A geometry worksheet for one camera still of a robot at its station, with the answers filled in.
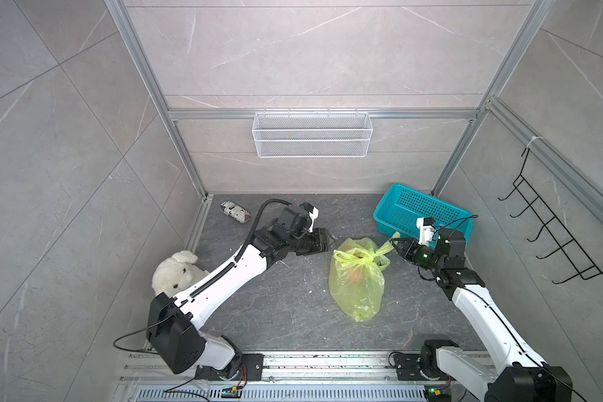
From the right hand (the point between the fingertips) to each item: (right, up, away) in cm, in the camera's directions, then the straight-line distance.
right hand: (392, 240), depth 80 cm
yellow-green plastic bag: (-11, -20, 0) cm, 23 cm away
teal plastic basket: (+16, +12, +35) cm, 40 cm away
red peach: (-12, -12, 0) cm, 17 cm away
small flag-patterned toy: (-59, +9, +28) cm, 66 cm away
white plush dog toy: (-68, -10, -7) cm, 69 cm away
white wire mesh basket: (-26, +41, +21) cm, 53 cm away
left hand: (-20, +1, -7) cm, 21 cm away
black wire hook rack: (+40, +4, -12) cm, 42 cm away
